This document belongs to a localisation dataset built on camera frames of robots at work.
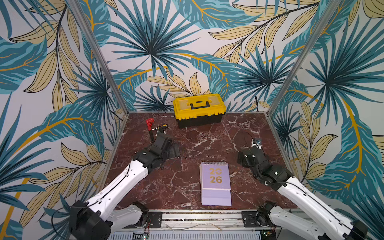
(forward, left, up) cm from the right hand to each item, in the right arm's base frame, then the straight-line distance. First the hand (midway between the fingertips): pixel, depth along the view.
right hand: (249, 154), depth 77 cm
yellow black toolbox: (+34, +25, -1) cm, 42 cm away
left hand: (+3, +41, -1) cm, 41 cm away
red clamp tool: (+38, +61, -16) cm, 73 cm away
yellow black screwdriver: (+33, +49, -16) cm, 61 cm away
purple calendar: (-12, +17, -14) cm, 26 cm away
